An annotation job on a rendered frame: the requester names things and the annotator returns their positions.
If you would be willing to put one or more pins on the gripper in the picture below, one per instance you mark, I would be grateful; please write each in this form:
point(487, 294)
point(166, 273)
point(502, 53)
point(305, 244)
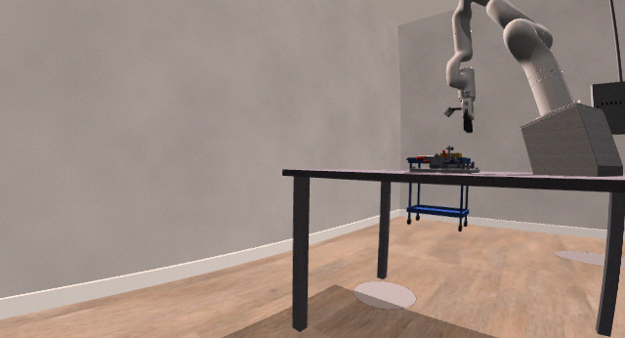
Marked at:
point(468, 107)

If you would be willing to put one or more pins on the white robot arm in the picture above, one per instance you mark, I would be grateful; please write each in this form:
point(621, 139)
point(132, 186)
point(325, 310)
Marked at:
point(521, 33)

